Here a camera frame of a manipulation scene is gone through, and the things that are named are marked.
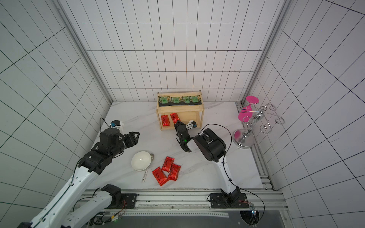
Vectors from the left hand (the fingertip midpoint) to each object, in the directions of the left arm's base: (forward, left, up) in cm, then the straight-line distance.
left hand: (134, 137), depth 76 cm
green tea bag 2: (+28, -22, +2) cm, 35 cm away
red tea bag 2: (+24, -20, -13) cm, 34 cm away
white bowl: (-6, -1, -18) cm, 19 cm away
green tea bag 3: (+29, -29, +2) cm, 41 cm away
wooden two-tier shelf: (+24, -28, 0) cm, 36 cm away
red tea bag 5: (-13, -22, -18) cm, 30 cm away
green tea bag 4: (+29, -35, +2) cm, 45 cm away
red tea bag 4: (-8, -17, -18) cm, 26 cm away
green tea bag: (+28, -14, +2) cm, 31 cm away
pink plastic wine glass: (+19, -67, -2) cm, 70 cm away
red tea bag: (+24, -13, -16) cm, 32 cm away
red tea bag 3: (-15, -14, -18) cm, 27 cm away
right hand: (+22, -17, -13) cm, 31 cm away
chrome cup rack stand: (+10, -69, -17) cm, 71 cm away
